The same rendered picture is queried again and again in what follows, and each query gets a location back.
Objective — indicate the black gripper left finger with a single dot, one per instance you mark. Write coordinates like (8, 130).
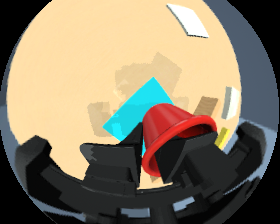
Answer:
(126, 153)

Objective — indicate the red cup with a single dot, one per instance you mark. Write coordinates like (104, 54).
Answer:
(164, 121)

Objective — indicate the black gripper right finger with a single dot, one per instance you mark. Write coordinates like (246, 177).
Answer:
(169, 156)

